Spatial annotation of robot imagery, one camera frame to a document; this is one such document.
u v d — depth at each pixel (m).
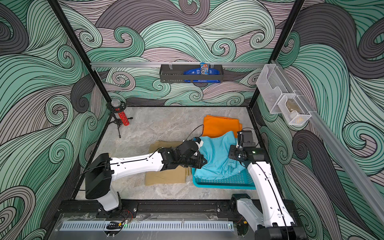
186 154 0.58
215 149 0.81
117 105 0.86
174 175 0.85
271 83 0.78
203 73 0.88
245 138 0.57
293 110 0.65
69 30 0.78
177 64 0.93
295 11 0.72
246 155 0.51
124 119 0.96
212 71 0.92
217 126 1.04
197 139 0.71
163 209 0.74
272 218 0.38
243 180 0.83
